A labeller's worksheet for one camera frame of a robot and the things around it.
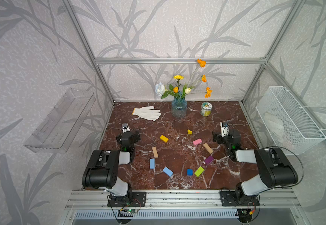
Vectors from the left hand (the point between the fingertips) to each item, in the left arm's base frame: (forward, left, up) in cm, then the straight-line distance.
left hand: (128, 130), depth 93 cm
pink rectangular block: (-5, -47, -6) cm, 48 cm away
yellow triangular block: (+2, -42, -5) cm, 43 cm away
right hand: (+1, -62, 0) cm, 62 cm away
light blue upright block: (-20, -17, -6) cm, 27 cm away
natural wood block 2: (-9, -54, -6) cm, 55 cm away
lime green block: (-25, -46, -6) cm, 52 cm away
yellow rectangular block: (-2, -23, -6) cm, 24 cm away
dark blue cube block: (-25, -40, -5) cm, 48 cm away
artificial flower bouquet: (+39, -48, +14) cm, 63 cm away
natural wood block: (-12, -18, -7) cm, 23 cm away
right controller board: (-46, -67, -7) cm, 82 cm away
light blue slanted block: (-25, -27, -6) cm, 37 cm away
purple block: (-17, -53, -7) cm, 56 cm away
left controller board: (-45, -6, -9) cm, 46 cm away
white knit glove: (+22, -9, -7) cm, 25 cm away
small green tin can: (+19, -55, +2) cm, 59 cm away
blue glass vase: (+17, -34, +4) cm, 39 cm away
